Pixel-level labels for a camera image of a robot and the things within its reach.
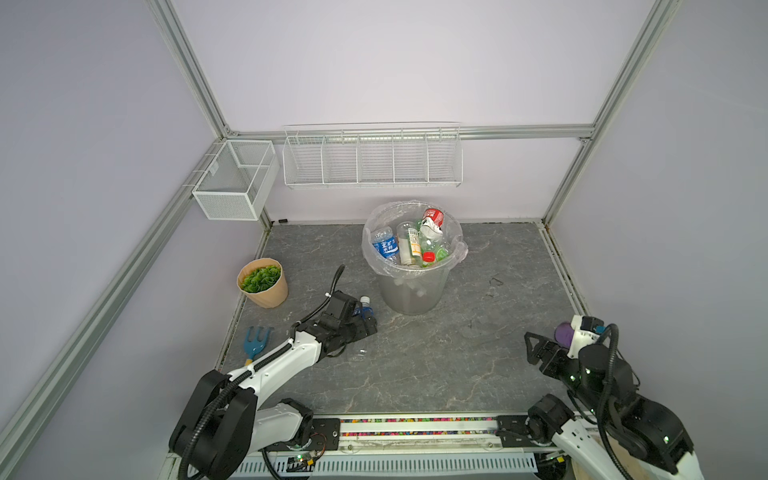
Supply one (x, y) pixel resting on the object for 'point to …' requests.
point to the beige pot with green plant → (262, 281)
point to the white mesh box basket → (239, 181)
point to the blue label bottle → (386, 244)
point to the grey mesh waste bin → (417, 296)
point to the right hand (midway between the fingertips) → (541, 341)
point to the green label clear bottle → (441, 254)
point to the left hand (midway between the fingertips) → (365, 330)
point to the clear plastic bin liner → (401, 211)
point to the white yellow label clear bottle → (414, 246)
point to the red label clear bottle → (431, 230)
